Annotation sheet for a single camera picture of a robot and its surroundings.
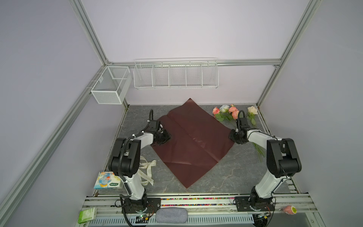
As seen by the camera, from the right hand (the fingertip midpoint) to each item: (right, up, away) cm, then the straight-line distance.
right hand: (232, 137), depth 98 cm
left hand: (-42, 0, -2) cm, 42 cm away
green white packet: (-82, -35, -29) cm, 93 cm away
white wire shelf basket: (-39, +45, 0) cm, 60 cm away
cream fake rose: (+21, +19, +14) cm, 31 cm away
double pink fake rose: (+6, +19, +14) cm, 24 cm away
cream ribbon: (-54, -21, -15) cm, 60 cm away
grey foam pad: (-39, -34, -29) cm, 60 cm away
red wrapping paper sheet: (-24, -2, 0) cm, 24 cm away
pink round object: (+19, -31, -30) cm, 47 cm away
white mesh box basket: (-87, +37, +4) cm, 94 cm away
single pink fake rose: (-9, +18, +14) cm, 25 cm away
